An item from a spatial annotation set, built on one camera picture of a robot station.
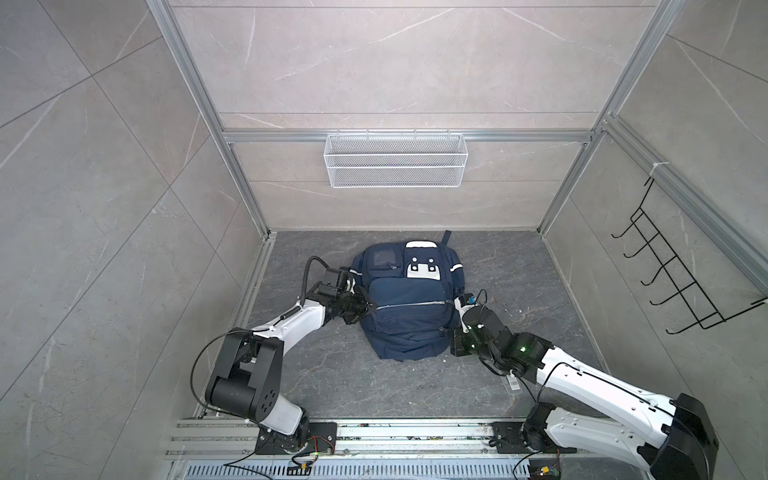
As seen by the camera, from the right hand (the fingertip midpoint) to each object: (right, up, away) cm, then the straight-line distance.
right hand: (448, 331), depth 80 cm
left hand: (-20, +8, +9) cm, 23 cm away
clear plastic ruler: (+19, -16, +2) cm, 24 cm away
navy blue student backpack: (-8, +10, +17) cm, 21 cm away
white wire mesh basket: (-14, +54, +21) cm, 59 cm away
